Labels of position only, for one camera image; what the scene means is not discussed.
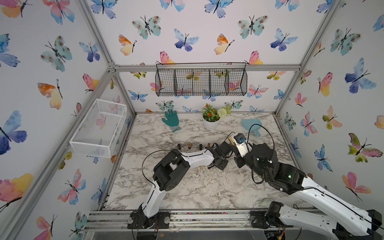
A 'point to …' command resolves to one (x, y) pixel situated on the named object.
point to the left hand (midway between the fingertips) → (224, 162)
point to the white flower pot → (211, 125)
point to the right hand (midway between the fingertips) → (235, 143)
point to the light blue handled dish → (247, 123)
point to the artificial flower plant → (210, 114)
